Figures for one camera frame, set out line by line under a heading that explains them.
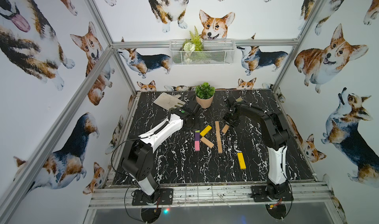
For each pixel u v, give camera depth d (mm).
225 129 977
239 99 1171
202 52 870
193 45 817
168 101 1146
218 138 948
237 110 754
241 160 845
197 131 974
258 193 741
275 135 559
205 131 974
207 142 926
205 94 1014
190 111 673
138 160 444
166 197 733
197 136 946
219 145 902
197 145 902
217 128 977
